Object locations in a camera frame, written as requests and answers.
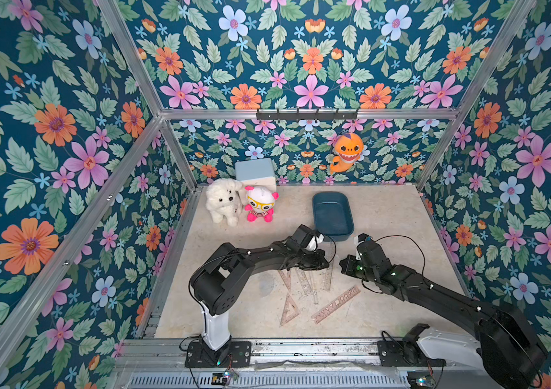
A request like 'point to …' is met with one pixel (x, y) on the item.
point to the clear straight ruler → (326, 278)
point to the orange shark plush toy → (349, 147)
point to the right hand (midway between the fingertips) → (338, 261)
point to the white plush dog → (222, 200)
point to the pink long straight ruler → (317, 317)
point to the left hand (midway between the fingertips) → (333, 263)
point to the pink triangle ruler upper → (287, 277)
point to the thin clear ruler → (311, 280)
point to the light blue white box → (257, 173)
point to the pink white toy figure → (261, 203)
